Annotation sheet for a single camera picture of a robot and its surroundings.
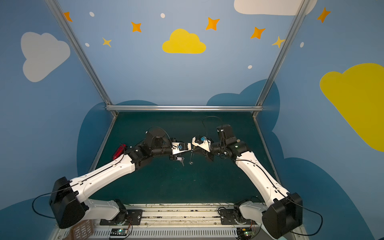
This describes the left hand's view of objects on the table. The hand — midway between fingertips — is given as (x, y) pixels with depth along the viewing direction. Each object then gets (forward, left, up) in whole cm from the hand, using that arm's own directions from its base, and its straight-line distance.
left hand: (190, 144), depth 72 cm
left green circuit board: (-34, +34, -26) cm, 54 cm away
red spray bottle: (+9, +46, -23) cm, 52 cm away
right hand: (0, -3, -3) cm, 5 cm away
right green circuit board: (-33, -27, -27) cm, 51 cm away
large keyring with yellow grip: (-3, -1, -13) cm, 13 cm away
